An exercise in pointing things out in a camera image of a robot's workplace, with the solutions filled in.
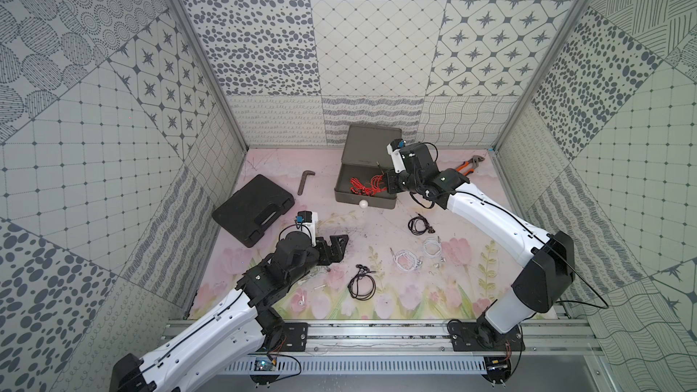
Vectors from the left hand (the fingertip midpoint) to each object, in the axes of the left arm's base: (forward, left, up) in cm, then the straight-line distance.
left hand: (337, 233), depth 75 cm
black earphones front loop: (-8, -4, -19) cm, 21 cm away
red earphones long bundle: (+15, -11, +3) cm, 19 cm away
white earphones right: (+5, -31, -19) cm, 37 cm away
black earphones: (+14, -25, -19) cm, 35 cm away
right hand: (+17, -15, +4) cm, 23 cm away
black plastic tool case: (+14, +34, -13) cm, 39 cm away
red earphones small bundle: (+18, -5, -2) cm, 19 cm away
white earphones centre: (0, -22, -18) cm, 28 cm away
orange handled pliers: (+44, -55, -17) cm, 73 cm away
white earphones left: (-13, +11, -18) cm, 24 cm away
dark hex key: (+32, +18, -17) cm, 41 cm away
